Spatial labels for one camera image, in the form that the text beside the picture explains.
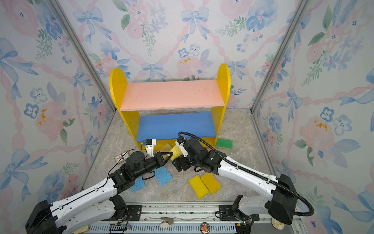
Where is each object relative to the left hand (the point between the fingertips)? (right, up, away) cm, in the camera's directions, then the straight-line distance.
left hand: (173, 153), depth 71 cm
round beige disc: (+51, -35, -1) cm, 62 cm away
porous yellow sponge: (+1, 0, +3) cm, 4 cm away
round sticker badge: (+15, -36, -1) cm, 39 cm away
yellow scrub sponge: (+13, -21, +11) cm, 27 cm away
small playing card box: (-38, -7, +21) cm, 44 cm away
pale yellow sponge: (-7, -1, +23) cm, 25 cm away
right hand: (+2, -3, +4) cm, 5 cm away
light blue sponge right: (-8, -16, +14) cm, 23 cm away
